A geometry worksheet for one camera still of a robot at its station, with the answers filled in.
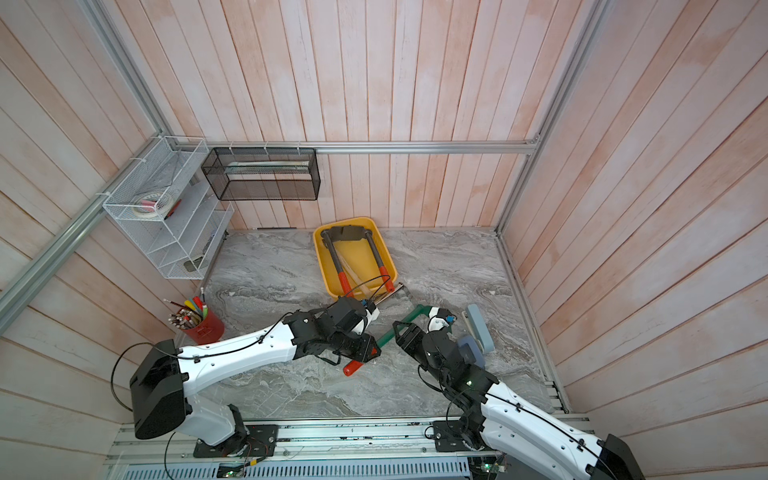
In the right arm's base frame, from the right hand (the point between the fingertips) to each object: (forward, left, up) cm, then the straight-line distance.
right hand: (396, 326), depth 78 cm
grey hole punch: (+5, -25, -10) cm, 27 cm away
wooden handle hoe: (+17, +11, -6) cm, 21 cm away
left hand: (-8, +6, -2) cm, 10 cm away
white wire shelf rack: (+15, +57, +15) cm, 61 cm away
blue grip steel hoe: (+19, +1, -12) cm, 22 cm away
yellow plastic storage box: (+34, +16, -14) cm, 40 cm away
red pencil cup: (-1, +56, -3) cm, 56 cm away
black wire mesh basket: (+50, +46, +14) cm, 69 cm away
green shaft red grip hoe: (+5, -4, -6) cm, 9 cm away
